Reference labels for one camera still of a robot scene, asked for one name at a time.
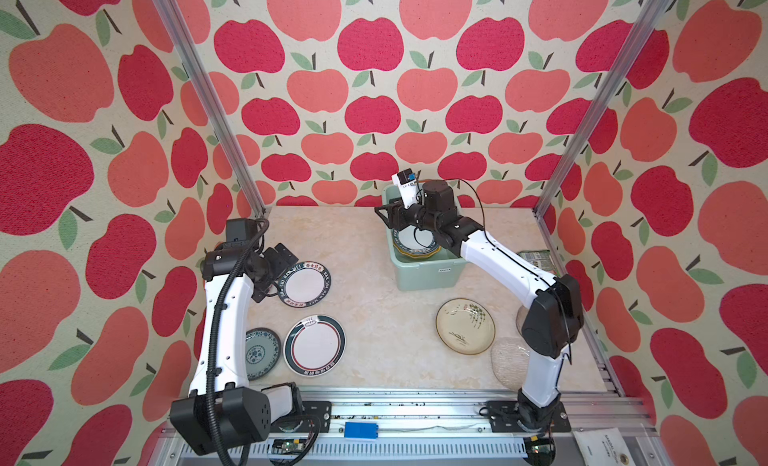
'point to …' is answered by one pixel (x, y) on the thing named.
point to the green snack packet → (541, 258)
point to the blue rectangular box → (361, 430)
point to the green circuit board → (288, 446)
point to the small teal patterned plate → (262, 349)
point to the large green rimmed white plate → (314, 346)
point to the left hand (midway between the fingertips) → (289, 270)
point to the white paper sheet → (603, 447)
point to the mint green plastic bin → (438, 272)
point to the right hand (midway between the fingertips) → (389, 202)
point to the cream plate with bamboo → (465, 326)
